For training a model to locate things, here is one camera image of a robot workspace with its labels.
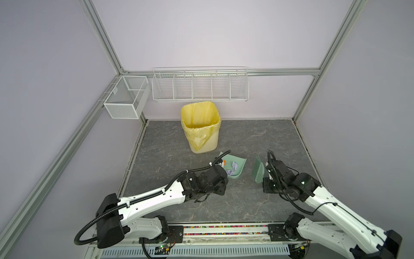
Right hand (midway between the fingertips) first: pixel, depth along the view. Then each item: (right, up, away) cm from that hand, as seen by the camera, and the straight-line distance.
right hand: (264, 185), depth 76 cm
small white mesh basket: (-79, +47, +24) cm, 94 cm away
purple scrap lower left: (-16, +6, +1) cm, 17 cm away
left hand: (-20, 0, -3) cm, 20 cm away
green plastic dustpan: (-17, +11, +6) cm, 21 cm away
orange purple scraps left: (-14, +9, +3) cm, 17 cm away
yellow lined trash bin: (-33, +32, +29) cm, 54 cm away
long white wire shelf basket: (-32, +55, +21) cm, 67 cm away
